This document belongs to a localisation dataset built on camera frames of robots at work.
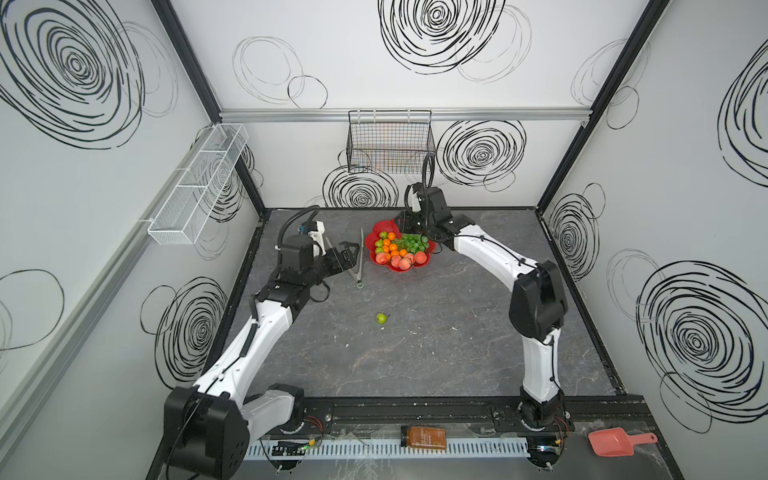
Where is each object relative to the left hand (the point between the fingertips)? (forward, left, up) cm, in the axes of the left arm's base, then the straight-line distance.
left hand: (350, 249), depth 79 cm
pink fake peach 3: (+9, -16, -19) cm, 26 cm away
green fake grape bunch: (+19, -18, -20) cm, 33 cm away
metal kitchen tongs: (+4, 0, -23) cm, 23 cm away
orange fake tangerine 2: (+19, -9, -21) cm, 30 cm away
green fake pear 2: (+18, -6, -20) cm, 28 cm away
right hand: (+15, -12, -3) cm, 19 cm away
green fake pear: (+22, -8, -20) cm, 31 cm away
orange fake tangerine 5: (+15, -12, -22) cm, 29 cm away
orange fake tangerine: (+22, -10, -21) cm, 32 cm away
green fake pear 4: (-10, -8, -21) cm, 25 cm away
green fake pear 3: (+14, -6, -20) cm, 25 cm away
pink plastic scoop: (-38, -66, -22) cm, 79 cm away
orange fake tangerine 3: (+17, -11, -21) cm, 29 cm away
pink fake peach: (+10, -7, -18) cm, 22 cm away
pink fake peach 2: (+11, -12, -20) cm, 26 cm away
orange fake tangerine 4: (+16, -9, -21) cm, 27 cm away
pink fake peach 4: (+11, -20, -18) cm, 29 cm away
